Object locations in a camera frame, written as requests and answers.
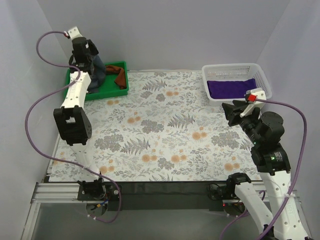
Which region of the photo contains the grey blue towel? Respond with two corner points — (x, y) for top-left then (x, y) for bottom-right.
(87, 55), (107, 94)

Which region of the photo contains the purple towel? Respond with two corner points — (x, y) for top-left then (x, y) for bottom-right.
(207, 78), (257, 99)

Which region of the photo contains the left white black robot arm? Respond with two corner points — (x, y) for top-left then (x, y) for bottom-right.
(53, 34), (106, 199)

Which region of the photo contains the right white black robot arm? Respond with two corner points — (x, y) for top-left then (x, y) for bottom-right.
(222, 100), (310, 240)

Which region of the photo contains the white plastic basket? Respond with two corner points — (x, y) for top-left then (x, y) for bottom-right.
(202, 63), (272, 107)

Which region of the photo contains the orange brown towel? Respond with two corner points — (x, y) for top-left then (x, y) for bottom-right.
(105, 65), (127, 90)

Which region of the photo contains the green plastic tray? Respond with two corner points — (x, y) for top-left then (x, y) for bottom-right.
(62, 61), (129, 108)

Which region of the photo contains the floral table mat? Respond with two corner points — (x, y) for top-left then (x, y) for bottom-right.
(48, 70), (281, 182)

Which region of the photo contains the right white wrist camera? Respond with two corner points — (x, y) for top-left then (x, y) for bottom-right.
(240, 88), (266, 118)

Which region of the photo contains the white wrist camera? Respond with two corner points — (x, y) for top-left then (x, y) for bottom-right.
(240, 88), (266, 118)
(63, 26), (83, 40)

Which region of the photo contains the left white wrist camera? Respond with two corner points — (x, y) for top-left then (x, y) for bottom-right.
(63, 26), (83, 40)

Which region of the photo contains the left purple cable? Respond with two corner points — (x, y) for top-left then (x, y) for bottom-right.
(25, 30), (123, 223)

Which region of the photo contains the purple cable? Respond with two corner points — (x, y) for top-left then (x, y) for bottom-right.
(218, 97), (308, 240)
(25, 30), (123, 223)

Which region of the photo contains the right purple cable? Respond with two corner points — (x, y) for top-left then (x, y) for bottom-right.
(218, 97), (308, 240)

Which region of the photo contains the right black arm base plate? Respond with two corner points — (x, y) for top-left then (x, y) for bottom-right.
(207, 183), (239, 200)

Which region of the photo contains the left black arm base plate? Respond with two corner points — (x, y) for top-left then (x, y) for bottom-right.
(76, 183), (120, 202)

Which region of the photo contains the aluminium frame rail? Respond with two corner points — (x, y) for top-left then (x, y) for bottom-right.
(22, 178), (313, 240)

